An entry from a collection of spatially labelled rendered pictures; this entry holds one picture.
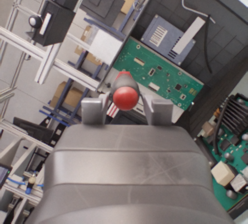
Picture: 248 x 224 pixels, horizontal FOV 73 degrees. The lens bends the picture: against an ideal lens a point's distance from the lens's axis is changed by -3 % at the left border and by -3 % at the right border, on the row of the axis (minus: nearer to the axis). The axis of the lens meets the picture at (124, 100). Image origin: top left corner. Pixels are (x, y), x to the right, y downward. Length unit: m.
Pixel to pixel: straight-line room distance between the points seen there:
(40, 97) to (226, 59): 5.07
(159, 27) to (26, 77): 5.03
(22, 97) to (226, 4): 5.40
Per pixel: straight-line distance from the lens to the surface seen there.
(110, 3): 2.15
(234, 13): 0.35
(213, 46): 0.36
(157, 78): 0.31
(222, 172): 0.24
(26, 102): 5.53
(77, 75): 0.98
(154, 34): 0.31
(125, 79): 0.15
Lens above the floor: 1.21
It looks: 9 degrees down
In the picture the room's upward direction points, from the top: 60 degrees counter-clockwise
